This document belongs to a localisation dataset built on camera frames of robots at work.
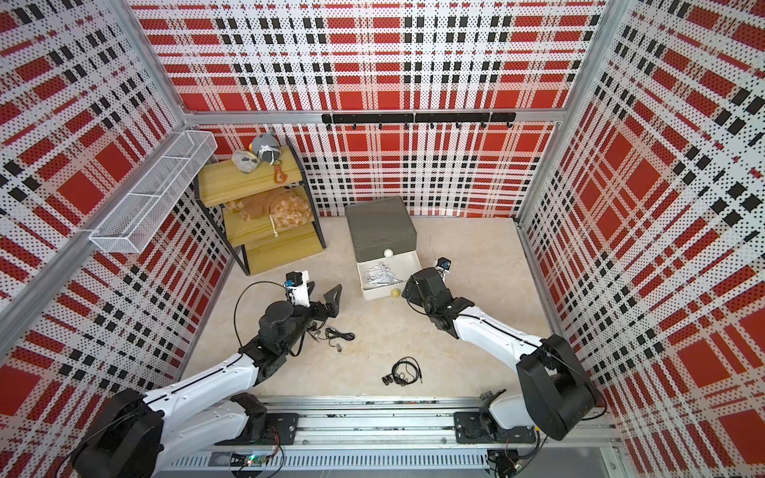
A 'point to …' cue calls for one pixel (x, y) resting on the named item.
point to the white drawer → (403, 265)
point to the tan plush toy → (286, 208)
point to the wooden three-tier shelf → (252, 242)
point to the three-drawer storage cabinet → (383, 210)
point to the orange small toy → (279, 177)
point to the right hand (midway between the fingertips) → (421, 286)
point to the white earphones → (381, 275)
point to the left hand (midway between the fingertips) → (332, 284)
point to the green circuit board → (255, 460)
